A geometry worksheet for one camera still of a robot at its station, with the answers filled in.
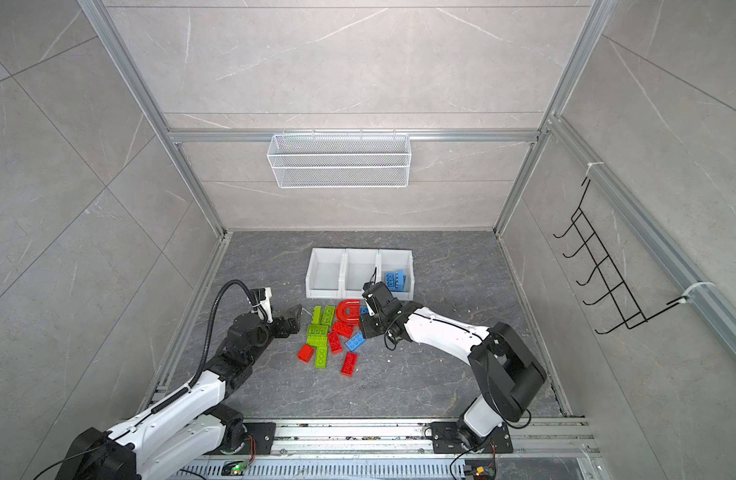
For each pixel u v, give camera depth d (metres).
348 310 0.96
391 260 1.09
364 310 0.95
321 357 0.86
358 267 1.09
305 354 0.86
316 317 0.93
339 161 1.01
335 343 0.88
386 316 0.67
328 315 0.94
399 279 1.01
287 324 0.76
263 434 0.73
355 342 0.88
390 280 1.03
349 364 0.85
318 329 0.90
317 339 0.90
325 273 1.04
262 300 0.72
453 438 0.73
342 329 0.90
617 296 0.64
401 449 0.73
